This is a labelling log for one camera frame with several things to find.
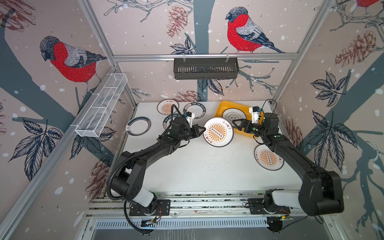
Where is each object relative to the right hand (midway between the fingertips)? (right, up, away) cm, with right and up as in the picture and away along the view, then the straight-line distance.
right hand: (236, 123), depth 83 cm
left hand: (-17, -3, -2) cm, 18 cm away
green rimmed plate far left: (-65, -3, +25) cm, 70 cm away
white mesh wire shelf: (-73, +9, -6) cm, 74 cm away
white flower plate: (+6, +6, +28) cm, 30 cm away
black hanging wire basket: (-16, +38, +20) cm, 46 cm away
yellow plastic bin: (0, +13, +34) cm, 37 cm away
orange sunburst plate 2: (+22, -22, +7) cm, 32 cm away
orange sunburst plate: (-9, -5, +1) cm, 11 cm away
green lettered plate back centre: (-22, +10, +36) cm, 43 cm away
